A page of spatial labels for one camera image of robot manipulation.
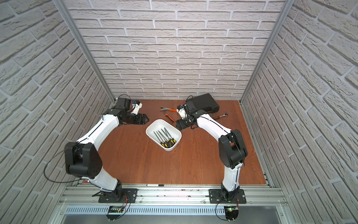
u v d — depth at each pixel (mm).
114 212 717
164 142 939
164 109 1132
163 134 979
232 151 497
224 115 1098
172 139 947
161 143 926
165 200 730
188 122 669
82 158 444
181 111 829
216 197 732
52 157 685
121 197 711
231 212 704
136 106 798
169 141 942
